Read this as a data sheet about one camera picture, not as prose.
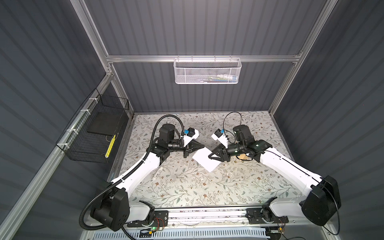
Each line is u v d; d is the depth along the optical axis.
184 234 0.77
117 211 0.40
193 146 0.67
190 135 0.62
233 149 0.65
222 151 0.64
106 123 0.77
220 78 0.92
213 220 0.74
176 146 0.65
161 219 0.72
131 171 0.47
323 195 0.40
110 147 0.69
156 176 0.87
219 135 0.67
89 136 0.72
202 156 0.71
